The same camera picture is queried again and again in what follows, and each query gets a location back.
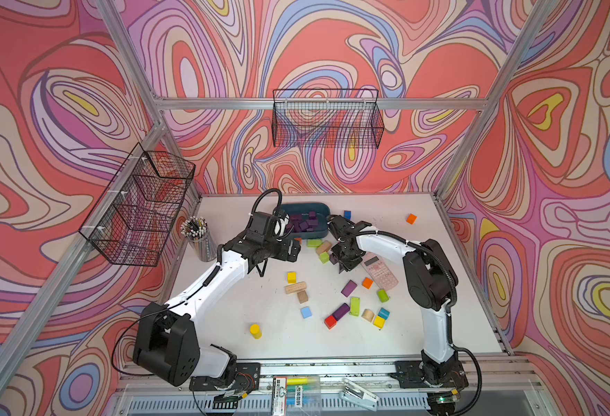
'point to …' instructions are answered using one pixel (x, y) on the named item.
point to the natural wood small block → (302, 296)
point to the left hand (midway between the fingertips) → (291, 245)
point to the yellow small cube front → (379, 322)
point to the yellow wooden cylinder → (255, 329)
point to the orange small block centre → (366, 282)
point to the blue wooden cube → (347, 214)
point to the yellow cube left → (292, 277)
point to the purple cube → (312, 215)
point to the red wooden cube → (330, 321)
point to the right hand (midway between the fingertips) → (339, 267)
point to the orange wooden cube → (411, 218)
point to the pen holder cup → (195, 229)
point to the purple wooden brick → (313, 222)
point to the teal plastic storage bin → (308, 220)
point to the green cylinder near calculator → (383, 295)
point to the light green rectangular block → (355, 307)
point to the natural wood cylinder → (368, 315)
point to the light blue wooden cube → (306, 312)
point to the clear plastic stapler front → (358, 396)
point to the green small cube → (324, 256)
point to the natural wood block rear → (323, 247)
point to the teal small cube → (384, 313)
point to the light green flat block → (314, 243)
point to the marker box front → (295, 396)
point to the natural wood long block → (295, 288)
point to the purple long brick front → (342, 309)
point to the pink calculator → (379, 270)
